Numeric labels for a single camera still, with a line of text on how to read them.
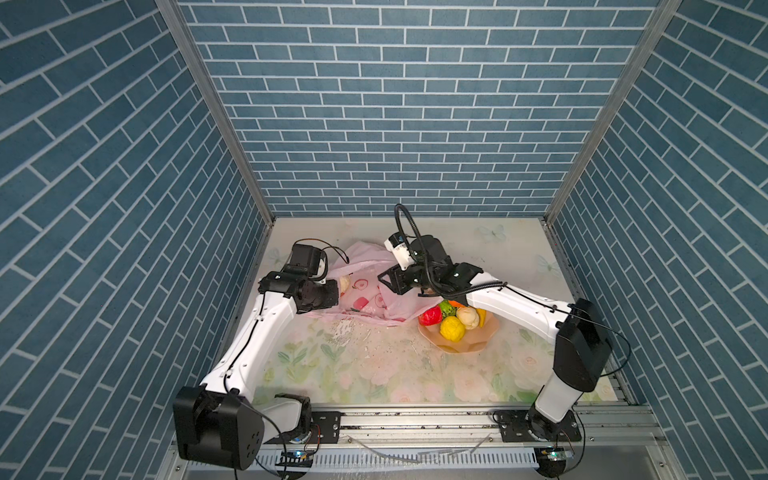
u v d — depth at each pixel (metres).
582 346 0.45
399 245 0.71
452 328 0.85
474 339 0.87
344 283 0.97
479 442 0.73
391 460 0.77
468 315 0.87
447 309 0.88
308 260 0.62
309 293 0.58
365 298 0.98
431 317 0.83
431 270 0.62
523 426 0.74
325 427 0.74
